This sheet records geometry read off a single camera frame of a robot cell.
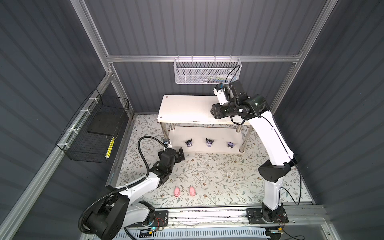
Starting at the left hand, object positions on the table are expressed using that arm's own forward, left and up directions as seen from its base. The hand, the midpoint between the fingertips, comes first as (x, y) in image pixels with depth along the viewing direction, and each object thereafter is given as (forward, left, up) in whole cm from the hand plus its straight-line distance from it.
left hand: (174, 149), depth 87 cm
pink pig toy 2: (-22, -9, -9) cm, 25 cm away
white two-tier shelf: (+30, -8, -10) cm, 33 cm away
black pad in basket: (+6, +34, +18) cm, 39 cm away
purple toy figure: (+2, -34, -1) cm, 34 cm away
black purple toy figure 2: (+3, -21, +1) cm, 21 cm away
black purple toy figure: (+4, -9, 0) cm, 9 cm away
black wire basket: (+1, +39, +16) cm, 43 cm away
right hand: (+4, -22, +26) cm, 34 cm away
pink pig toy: (-21, -1, -9) cm, 23 cm away
